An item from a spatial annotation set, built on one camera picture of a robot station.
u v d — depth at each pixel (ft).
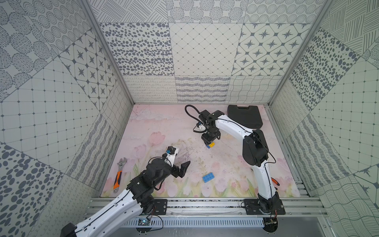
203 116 2.61
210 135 2.69
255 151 1.90
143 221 2.35
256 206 2.39
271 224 2.40
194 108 2.68
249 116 3.56
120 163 2.89
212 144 3.00
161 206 2.40
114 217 1.61
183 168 2.20
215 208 2.50
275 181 2.68
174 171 2.24
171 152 2.13
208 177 2.73
